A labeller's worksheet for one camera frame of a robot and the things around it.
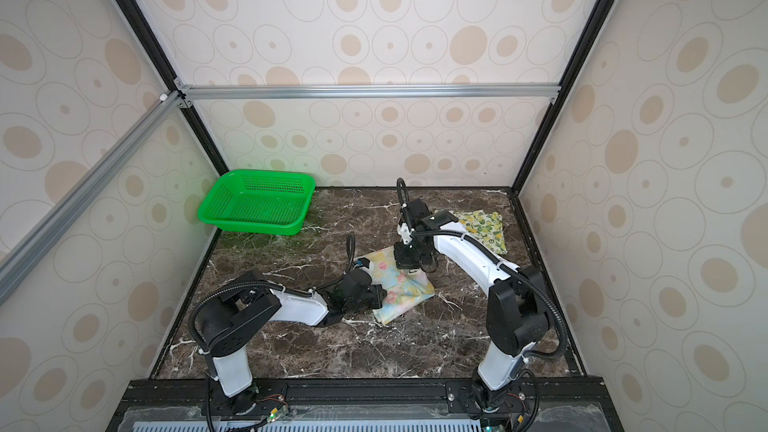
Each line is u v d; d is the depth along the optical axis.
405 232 0.81
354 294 0.73
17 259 0.51
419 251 0.71
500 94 1.65
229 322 0.47
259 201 1.16
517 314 0.45
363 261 0.85
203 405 0.72
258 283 0.53
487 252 0.52
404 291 0.92
